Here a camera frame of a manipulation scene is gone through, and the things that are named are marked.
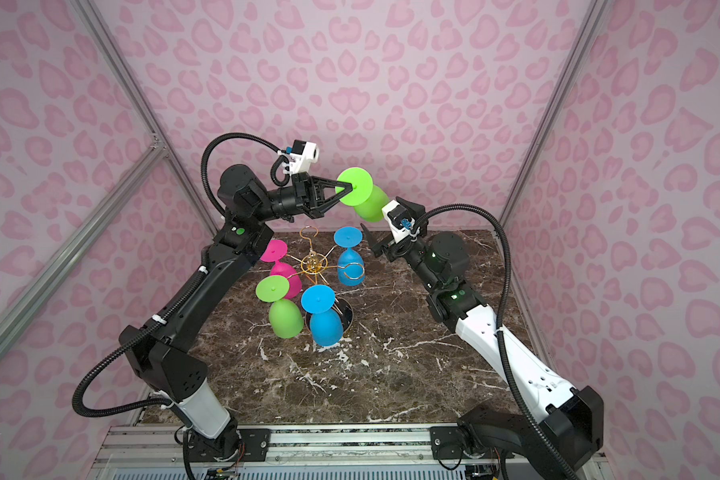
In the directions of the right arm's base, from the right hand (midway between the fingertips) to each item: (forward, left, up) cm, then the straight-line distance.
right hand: (383, 208), depth 63 cm
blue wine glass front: (-16, +13, -23) cm, 31 cm away
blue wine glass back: (+2, +9, -22) cm, 24 cm away
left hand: (-4, +6, +9) cm, 11 cm away
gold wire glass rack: (-4, +16, -14) cm, 22 cm away
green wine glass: (-14, +24, -23) cm, 36 cm away
